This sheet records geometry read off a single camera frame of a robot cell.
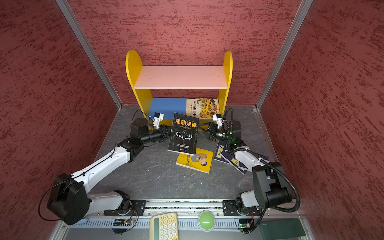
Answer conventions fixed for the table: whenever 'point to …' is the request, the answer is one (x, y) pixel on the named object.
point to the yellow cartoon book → (201, 161)
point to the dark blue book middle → (220, 147)
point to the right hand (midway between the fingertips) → (197, 132)
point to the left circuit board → (122, 222)
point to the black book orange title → (183, 138)
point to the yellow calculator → (164, 226)
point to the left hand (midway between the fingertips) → (178, 132)
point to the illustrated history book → (202, 108)
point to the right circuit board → (244, 223)
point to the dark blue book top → (230, 158)
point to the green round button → (206, 220)
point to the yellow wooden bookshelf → (204, 91)
